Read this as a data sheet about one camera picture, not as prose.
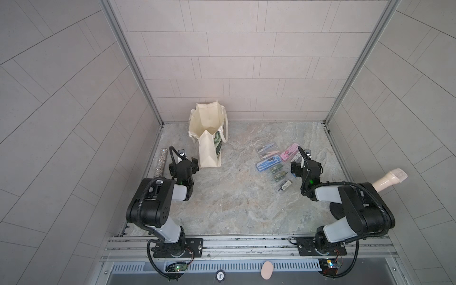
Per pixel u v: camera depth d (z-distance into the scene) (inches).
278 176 35.8
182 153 31.0
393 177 23.6
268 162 38.0
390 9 27.9
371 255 27.3
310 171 27.3
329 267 26.8
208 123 41.7
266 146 41.2
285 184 34.5
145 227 17.8
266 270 25.8
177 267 25.8
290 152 39.7
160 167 35.9
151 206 17.5
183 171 27.2
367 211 17.4
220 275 25.8
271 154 39.8
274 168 36.9
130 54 33.3
